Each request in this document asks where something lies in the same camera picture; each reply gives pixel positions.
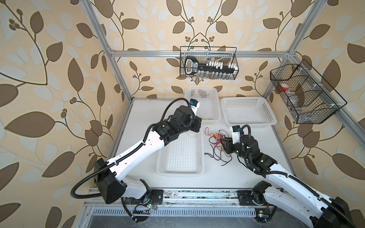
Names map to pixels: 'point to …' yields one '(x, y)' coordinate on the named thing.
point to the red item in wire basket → (282, 89)
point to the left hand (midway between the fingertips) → (203, 118)
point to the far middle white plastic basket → (209, 109)
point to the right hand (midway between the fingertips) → (223, 140)
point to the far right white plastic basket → (254, 111)
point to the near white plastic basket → (183, 157)
